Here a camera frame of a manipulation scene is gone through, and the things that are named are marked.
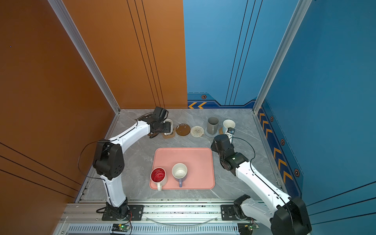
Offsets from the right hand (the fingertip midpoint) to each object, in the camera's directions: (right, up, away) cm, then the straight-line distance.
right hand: (216, 141), depth 83 cm
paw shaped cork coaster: (-30, +1, +22) cm, 37 cm away
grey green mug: (0, +9, +14) cm, 16 cm away
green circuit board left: (-49, -41, -12) cm, 65 cm away
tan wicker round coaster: (+7, +4, +23) cm, 25 cm away
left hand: (-30, +8, +12) cm, 34 cm away
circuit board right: (+13, -41, -12) cm, 45 cm away
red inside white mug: (-33, -20, 0) cm, 39 cm away
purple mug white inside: (-21, -18, +4) cm, 28 cm away
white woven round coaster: (-11, +4, +23) cm, 26 cm away
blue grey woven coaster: (-1, +1, +19) cm, 19 cm away
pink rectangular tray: (-9, -15, +14) cm, 23 cm away
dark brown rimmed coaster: (-21, +5, +23) cm, 31 cm away
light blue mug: (+11, +10, +19) cm, 24 cm away
